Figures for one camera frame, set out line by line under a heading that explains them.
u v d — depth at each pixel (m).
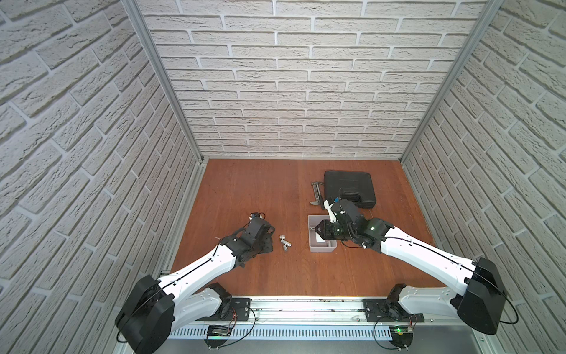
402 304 0.62
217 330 0.70
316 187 1.07
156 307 0.40
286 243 0.89
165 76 0.86
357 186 1.03
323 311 0.76
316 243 0.90
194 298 0.58
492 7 0.68
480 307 0.39
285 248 0.87
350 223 0.59
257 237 0.65
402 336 0.70
